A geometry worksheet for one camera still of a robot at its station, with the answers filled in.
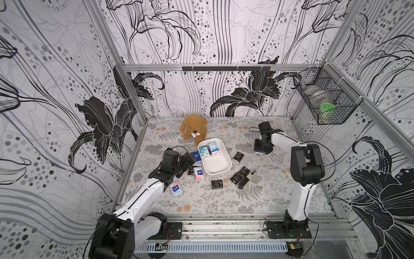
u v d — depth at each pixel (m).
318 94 0.79
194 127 0.94
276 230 0.72
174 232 0.73
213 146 0.97
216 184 0.86
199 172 0.88
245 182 0.84
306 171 0.53
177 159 0.66
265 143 0.80
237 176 0.88
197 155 0.95
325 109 0.78
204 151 0.95
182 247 0.70
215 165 0.93
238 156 0.96
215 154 0.96
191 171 0.90
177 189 0.84
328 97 0.78
